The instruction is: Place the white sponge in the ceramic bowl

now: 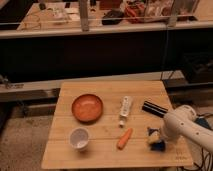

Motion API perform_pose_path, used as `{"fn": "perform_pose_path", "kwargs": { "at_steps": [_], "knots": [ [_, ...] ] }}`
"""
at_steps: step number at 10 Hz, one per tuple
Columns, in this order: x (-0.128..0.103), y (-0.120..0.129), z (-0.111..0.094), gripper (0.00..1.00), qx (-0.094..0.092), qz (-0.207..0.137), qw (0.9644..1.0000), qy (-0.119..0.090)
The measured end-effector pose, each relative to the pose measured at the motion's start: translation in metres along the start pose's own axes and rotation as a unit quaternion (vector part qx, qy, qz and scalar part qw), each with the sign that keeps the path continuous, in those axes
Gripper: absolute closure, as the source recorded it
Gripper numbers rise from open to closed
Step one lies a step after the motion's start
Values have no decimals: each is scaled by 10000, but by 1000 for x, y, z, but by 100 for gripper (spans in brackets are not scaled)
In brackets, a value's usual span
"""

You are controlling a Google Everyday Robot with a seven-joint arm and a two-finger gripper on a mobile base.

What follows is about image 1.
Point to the metal frame post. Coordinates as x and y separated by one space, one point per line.
83 10

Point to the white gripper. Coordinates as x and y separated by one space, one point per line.
160 146

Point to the wooden table board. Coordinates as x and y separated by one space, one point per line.
104 134

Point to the white paper cup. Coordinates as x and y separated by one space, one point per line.
79 138

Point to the black bag on shelf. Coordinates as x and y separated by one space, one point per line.
112 17

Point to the orange ceramic bowl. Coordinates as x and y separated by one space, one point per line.
87 108

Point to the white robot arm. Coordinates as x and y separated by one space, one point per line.
181 122

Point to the orange carrot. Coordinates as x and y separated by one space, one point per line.
124 139

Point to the red tool on shelf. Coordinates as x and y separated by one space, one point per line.
135 12

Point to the white plastic bottle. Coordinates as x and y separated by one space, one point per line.
125 110

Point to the black rectangular box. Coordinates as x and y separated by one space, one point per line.
154 109

